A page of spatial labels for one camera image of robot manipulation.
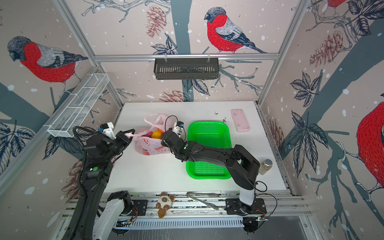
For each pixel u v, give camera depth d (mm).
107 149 579
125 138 638
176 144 622
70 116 732
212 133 1035
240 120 1076
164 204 723
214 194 798
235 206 730
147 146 801
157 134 954
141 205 730
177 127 743
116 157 614
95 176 504
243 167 451
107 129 653
